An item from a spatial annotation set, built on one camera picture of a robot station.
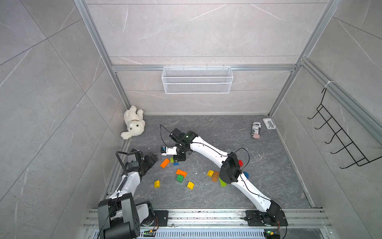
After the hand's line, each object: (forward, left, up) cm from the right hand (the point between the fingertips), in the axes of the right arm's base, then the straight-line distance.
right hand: (176, 157), depth 92 cm
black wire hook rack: (-9, -79, +28) cm, 84 cm away
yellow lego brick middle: (-17, -9, -2) cm, 19 cm away
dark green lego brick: (-14, -3, 0) cm, 14 cm away
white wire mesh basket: (+45, -14, +26) cm, 54 cm away
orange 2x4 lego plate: (-3, +8, -3) cm, 8 cm away
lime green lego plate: (-3, +3, +2) cm, 5 cm away
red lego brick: (-5, -40, -1) cm, 40 cm away
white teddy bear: (+24, +31, +6) cm, 39 cm away
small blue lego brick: (-11, -42, -2) cm, 44 cm away
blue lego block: (-4, +1, -1) cm, 4 cm away
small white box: (+30, -70, -4) cm, 77 cm away
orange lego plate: (-9, -3, -2) cm, 10 cm away
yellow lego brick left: (-16, +10, -1) cm, 19 cm away
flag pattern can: (+24, -57, -1) cm, 62 cm away
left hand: (-1, +14, +2) cm, 15 cm away
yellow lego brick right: (-10, -21, -2) cm, 23 cm away
